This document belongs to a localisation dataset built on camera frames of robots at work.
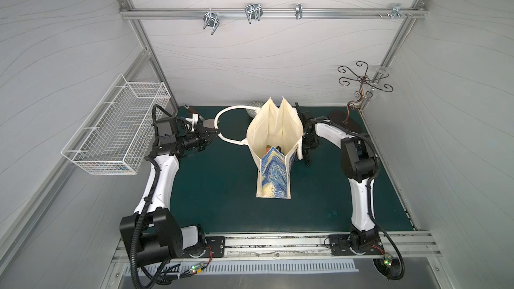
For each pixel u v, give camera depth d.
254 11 0.77
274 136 1.01
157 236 0.40
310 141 0.89
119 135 0.69
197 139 0.68
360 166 0.58
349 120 1.10
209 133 0.72
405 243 0.77
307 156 0.99
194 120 0.73
